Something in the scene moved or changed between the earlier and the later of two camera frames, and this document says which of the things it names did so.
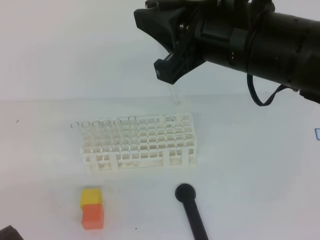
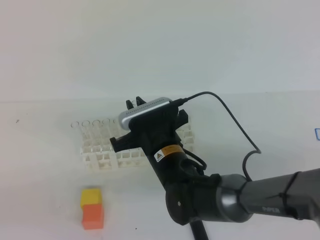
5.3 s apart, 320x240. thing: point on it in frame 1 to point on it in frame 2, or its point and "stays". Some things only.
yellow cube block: [90, 196] stays
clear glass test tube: [75, 131] stays
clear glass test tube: [96, 134] stays
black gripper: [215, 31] to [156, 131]
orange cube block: [92, 216] stays
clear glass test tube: [174, 93] to [134, 102]
